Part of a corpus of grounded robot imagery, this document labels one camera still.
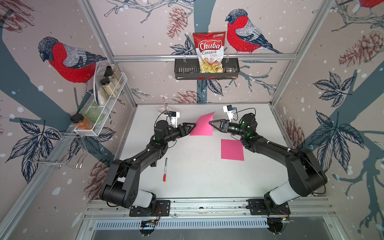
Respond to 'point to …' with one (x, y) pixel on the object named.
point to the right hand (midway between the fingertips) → (209, 124)
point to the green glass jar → (91, 111)
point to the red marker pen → (164, 178)
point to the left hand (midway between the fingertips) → (196, 124)
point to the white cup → (162, 109)
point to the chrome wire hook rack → (63, 133)
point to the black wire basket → (188, 69)
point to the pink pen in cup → (165, 104)
